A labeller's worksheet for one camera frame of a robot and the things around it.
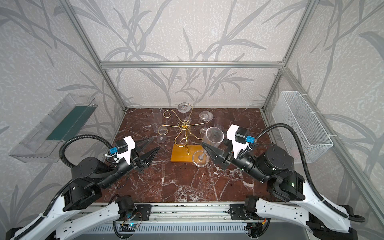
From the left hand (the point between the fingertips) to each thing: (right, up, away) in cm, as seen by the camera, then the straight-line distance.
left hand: (158, 140), depth 52 cm
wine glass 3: (+7, +13, +22) cm, 27 cm away
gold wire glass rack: (+1, -5, +53) cm, 53 cm away
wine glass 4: (+18, +9, +20) cm, 28 cm away
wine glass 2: (-13, -1, +53) cm, 54 cm away
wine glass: (-13, +10, +41) cm, 44 cm away
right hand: (+18, +4, -6) cm, 19 cm away
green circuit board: (-20, -45, +20) cm, 54 cm away
